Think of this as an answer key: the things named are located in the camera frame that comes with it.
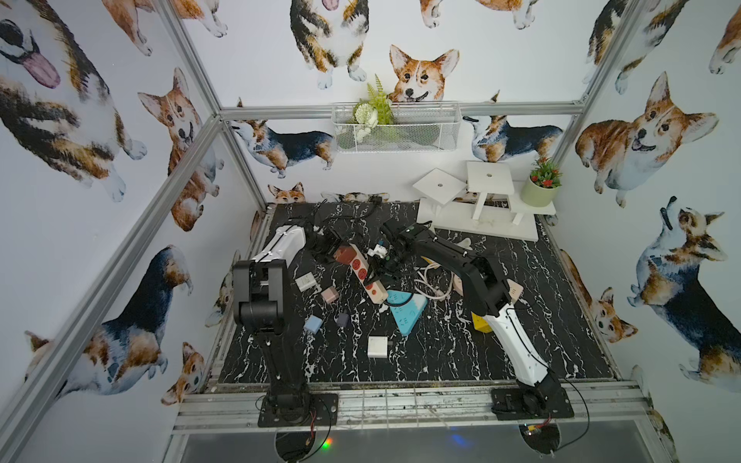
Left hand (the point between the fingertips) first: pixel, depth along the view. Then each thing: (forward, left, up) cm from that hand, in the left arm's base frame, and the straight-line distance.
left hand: (345, 242), depth 96 cm
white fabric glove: (+5, -43, -9) cm, 44 cm away
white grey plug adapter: (-10, +13, -8) cm, 19 cm away
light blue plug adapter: (-24, +9, -10) cm, 27 cm away
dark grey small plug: (-23, 0, -9) cm, 25 cm away
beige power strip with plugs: (-16, -10, -3) cm, 19 cm away
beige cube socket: (-16, -54, -5) cm, 57 cm away
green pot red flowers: (+10, -64, +14) cm, 66 cm away
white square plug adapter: (-31, -11, -8) cm, 34 cm away
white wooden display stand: (+16, -51, 0) cm, 53 cm away
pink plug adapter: (-15, +5, -8) cm, 18 cm away
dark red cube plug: (-5, 0, 0) cm, 5 cm away
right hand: (-14, -8, -5) cm, 16 cm away
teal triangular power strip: (-21, -20, -6) cm, 29 cm away
